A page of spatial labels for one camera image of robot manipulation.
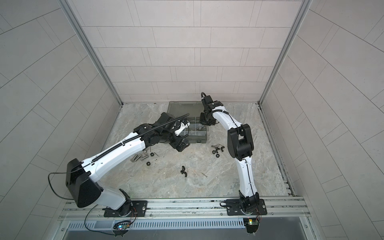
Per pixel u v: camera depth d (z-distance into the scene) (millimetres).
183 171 826
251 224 680
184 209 723
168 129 607
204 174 825
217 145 934
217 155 889
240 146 559
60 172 412
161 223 1051
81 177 389
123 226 638
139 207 712
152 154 889
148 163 859
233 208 711
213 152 911
